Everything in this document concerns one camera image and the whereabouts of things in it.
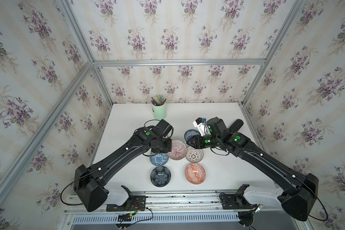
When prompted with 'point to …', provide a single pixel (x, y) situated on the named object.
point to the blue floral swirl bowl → (160, 159)
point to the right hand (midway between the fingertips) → (190, 142)
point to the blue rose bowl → (189, 133)
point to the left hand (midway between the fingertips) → (172, 151)
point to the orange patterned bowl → (195, 173)
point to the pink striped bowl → (178, 150)
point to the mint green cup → (159, 112)
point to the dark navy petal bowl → (160, 176)
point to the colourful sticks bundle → (159, 100)
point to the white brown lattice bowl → (194, 155)
